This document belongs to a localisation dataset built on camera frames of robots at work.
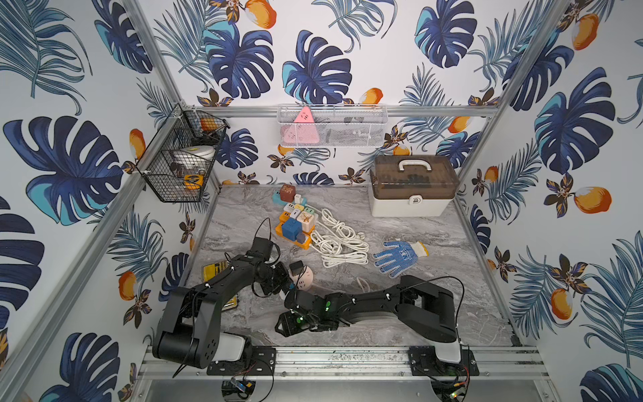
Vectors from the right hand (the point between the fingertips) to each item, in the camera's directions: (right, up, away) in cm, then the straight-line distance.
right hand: (279, 327), depth 79 cm
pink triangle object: (+6, +66, +11) cm, 67 cm away
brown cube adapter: (-1, +45, +28) cm, 52 cm away
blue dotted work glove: (+40, +17, +17) cm, 47 cm away
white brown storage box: (+46, +46, +14) cm, 67 cm away
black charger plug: (+4, +17, +9) cm, 20 cm away
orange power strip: (-4, +28, +21) cm, 36 cm away
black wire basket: (-39, +53, +14) cm, 68 cm away
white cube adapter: (+8, +33, +19) cm, 39 cm away
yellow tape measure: (-28, +46, +3) cm, 55 cm away
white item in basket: (-26, +54, +1) cm, 60 cm away
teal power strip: (-7, +42, +34) cm, 54 cm away
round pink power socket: (+7, +13, +10) cm, 17 cm away
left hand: (+3, +13, +8) cm, 16 cm away
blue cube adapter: (+2, +31, +18) cm, 35 cm away
